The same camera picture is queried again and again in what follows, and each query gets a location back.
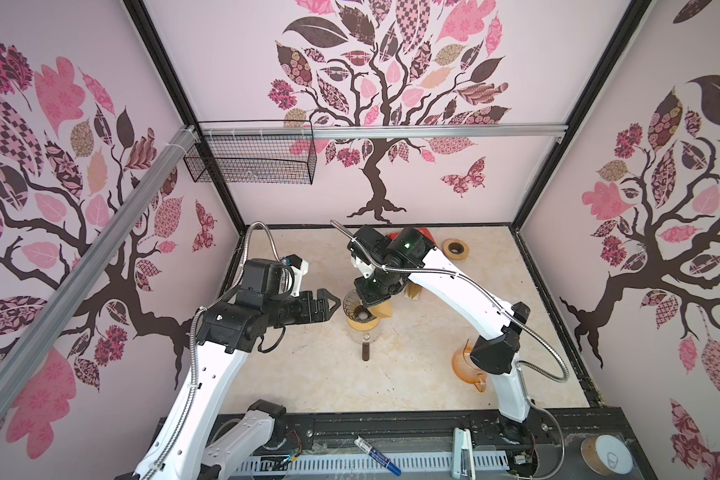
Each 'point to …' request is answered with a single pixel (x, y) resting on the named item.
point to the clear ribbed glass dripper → (355, 309)
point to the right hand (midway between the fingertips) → (364, 296)
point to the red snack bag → (426, 233)
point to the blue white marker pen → (365, 446)
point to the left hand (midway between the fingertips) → (323, 311)
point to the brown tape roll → (606, 454)
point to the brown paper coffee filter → (383, 310)
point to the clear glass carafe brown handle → (365, 337)
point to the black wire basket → (253, 158)
